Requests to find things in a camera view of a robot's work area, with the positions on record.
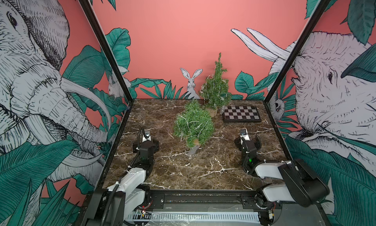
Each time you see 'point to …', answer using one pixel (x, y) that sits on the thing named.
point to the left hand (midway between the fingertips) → (145, 137)
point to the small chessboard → (241, 114)
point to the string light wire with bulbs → (215, 89)
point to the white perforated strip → (197, 217)
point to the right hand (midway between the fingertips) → (247, 133)
